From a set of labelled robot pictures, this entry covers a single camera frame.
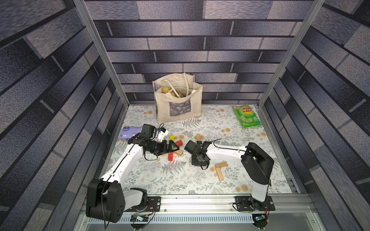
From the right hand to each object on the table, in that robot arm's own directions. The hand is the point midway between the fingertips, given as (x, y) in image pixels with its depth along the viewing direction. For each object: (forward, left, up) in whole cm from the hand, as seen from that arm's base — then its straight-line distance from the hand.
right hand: (196, 161), depth 89 cm
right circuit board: (-28, -33, -4) cm, 44 cm away
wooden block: (+4, +11, +3) cm, 12 cm away
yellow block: (+16, +17, +3) cm, 23 cm away
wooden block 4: (-5, -10, 0) cm, 11 cm away
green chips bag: (+33, -38, +6) cm, 51 cm away
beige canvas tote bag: (+33, +12, +25) cm, 43 cm away
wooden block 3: (-8, -14, +1) cm, 16 cm away
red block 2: (+2, +16, +2) cm, 17 cm away
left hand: (+1, +13, +15) cm, 20 cm away
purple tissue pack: (+17, +47, +7) cm, 50 cm away
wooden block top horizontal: (-2, -17, +1) cm, 17 cm away
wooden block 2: (+18, -2, +1) cm, 18 cm away
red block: (+11, +11, +3) cm, 16 cm away
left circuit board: (-30, +29, 0) cm, 42 cm away
